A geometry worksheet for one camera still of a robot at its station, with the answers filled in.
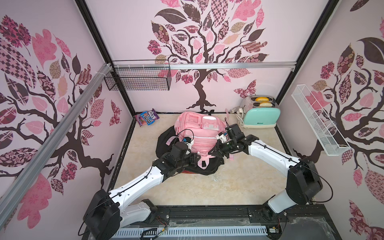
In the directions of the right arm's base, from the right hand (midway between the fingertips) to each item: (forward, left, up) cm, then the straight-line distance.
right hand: (208, 155), depth 79 cm
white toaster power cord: (+35, -26, -7) cm, 44 cm away
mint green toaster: (+33, -38, 0) cm, 51 cm away
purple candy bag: (+40, +44, -12) cm, 61 cm away
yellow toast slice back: (+42, -41, +3) cm, 59 cm away
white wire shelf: (+4, -60, +10) cm, 61 cm away
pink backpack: (+23, +2, -5) cm, 24 cm away
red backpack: (-3, +13, -13) cm, 19 cm away
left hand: (-2, +5, -1) cm, 6 cm away
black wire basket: (+70, +54, +4) cm, 89 cm away
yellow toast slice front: (+37, -42, +3) cm, 56 cm away
